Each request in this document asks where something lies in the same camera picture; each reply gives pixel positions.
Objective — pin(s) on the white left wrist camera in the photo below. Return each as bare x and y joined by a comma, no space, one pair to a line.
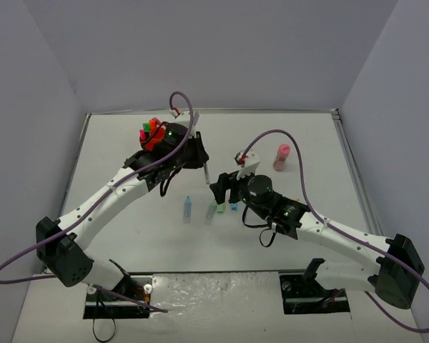
184,117

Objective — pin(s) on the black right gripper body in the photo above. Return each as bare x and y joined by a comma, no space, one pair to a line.
222,186

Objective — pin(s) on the orange-capped black highlighter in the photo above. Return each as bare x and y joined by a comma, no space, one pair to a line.
153,127

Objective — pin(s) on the light blue highlighter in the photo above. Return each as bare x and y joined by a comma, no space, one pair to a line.
187,210

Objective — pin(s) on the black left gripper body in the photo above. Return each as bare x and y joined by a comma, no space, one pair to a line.
199,149

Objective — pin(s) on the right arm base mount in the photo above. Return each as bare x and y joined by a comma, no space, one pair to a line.
302,294

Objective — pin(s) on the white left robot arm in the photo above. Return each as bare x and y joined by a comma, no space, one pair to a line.
63,242

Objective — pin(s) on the pink-capped clear bottle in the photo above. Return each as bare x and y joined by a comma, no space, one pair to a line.
283,152

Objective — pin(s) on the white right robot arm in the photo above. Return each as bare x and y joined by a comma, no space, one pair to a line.
389,267

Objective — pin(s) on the pink-capped black highlighter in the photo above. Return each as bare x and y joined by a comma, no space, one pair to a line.
142,135

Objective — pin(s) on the aluminium table edge rail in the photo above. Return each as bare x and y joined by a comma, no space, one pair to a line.
366,205

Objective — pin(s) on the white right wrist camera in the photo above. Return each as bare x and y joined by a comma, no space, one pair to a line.
247,163

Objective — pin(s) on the light green highlighter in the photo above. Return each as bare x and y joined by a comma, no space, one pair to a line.
210,212

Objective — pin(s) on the green-capped white pen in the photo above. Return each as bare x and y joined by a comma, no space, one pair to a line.
206,174

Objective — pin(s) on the orange round desk organizer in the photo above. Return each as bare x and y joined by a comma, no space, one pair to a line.
154,137

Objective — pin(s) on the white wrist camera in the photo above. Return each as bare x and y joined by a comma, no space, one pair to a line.
247,163
184,117

